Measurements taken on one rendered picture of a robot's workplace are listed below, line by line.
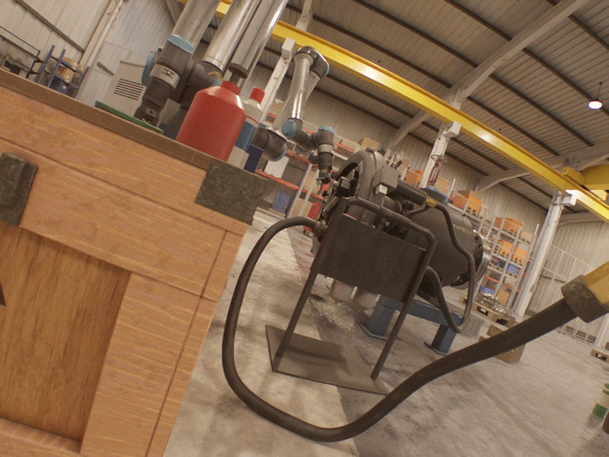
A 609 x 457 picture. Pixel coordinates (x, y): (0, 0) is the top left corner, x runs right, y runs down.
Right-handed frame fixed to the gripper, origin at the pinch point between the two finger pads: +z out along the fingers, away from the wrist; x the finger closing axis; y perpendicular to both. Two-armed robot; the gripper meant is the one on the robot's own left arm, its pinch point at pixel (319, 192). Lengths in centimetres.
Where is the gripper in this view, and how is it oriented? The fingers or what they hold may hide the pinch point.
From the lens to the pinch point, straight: 146.9
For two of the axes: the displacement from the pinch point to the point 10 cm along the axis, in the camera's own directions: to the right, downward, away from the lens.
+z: -0.4, 9.6, -2.6
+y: 9.5, -0.4, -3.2
